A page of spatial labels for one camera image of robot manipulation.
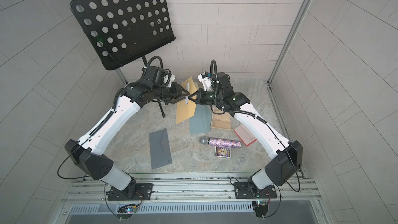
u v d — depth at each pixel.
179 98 0.62
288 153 0.40
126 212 0.66
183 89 0.66
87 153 0.39
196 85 0.70
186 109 0.68
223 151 0.83
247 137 0.89
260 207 0.68
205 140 0.84
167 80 0.61
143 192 0.71
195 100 0.67
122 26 0.63
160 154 0.82
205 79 0.65
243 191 0.71
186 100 0.70
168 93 0.61
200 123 0.95
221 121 0.96
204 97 0.61
